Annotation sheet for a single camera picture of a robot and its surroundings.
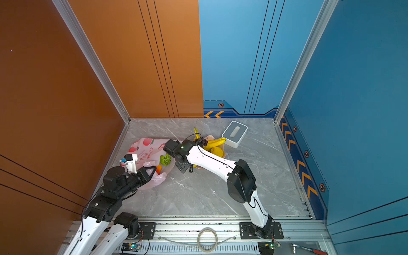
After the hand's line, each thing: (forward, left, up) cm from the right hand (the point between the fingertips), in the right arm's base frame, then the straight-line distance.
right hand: (192, 160), depth 85 cm
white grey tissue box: (+25, -27, -8) cm, 38 cm away
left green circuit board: (-37, +26, -13) cm, 47 cm away
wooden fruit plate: (+20, -10, -5) cm, 23 cm away
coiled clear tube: (-36, -5, -11) cm, 38 cm away
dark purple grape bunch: (+13, -5, 0) cm, 14 cm away
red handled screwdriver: (-38, -56, -12) cm, 68 cm away
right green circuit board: (-37, -35, -14) cm, 53 cm away
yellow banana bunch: (+13, -10, -2) cm, 16 cm away
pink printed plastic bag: (+6, +25, 0) cm, 25 cm away
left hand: (-8, +14, +9) cm, 19 cm away
